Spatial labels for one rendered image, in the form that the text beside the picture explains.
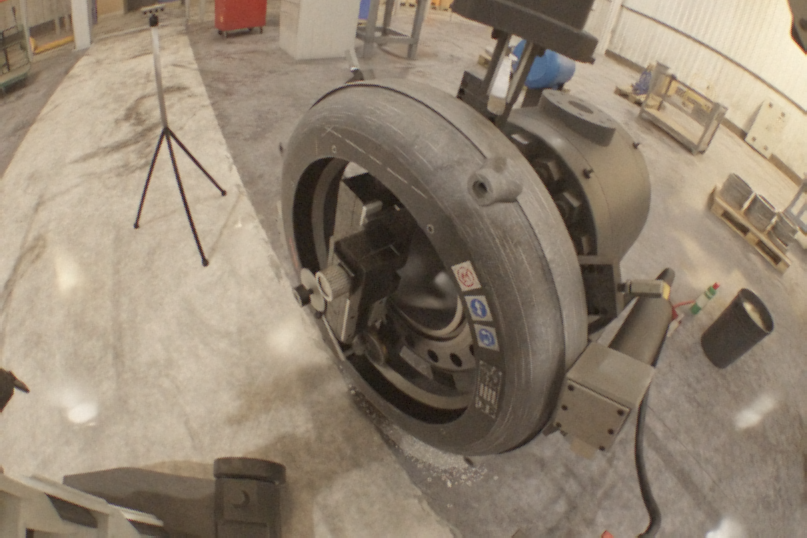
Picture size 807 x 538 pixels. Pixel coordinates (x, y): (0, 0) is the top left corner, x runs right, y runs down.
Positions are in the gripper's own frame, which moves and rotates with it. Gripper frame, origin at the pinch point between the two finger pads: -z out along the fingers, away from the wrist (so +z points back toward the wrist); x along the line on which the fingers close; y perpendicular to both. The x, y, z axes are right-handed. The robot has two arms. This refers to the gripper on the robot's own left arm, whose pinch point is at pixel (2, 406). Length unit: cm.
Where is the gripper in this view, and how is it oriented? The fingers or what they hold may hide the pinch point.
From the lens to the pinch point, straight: 74.4
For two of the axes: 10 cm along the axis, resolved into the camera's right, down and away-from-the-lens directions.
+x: 3.5, -6.3, 6.9
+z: 3.6, -5.9, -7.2
